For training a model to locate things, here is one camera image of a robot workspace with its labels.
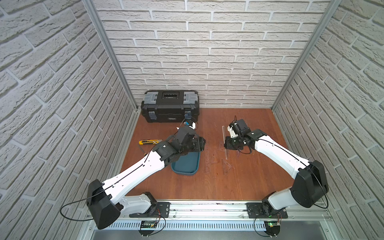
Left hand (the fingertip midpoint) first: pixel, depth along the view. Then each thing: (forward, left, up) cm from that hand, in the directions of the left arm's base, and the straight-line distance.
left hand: (203, 139), depth 74 cm
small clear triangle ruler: (-5, -15, -24) cm, 29 cm away
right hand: (+3, -14, -11) cm, 18 cm away
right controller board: (-35, -34, -23) cm, 54 cm away
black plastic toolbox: (+31, +21, -7) cm, 38 cm away
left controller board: (-33, +28, -27) cm, 51 cm away
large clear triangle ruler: (+1, -8, -23) cm, 24 cm away
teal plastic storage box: (-5, +9, -20) cm, 22 cm away
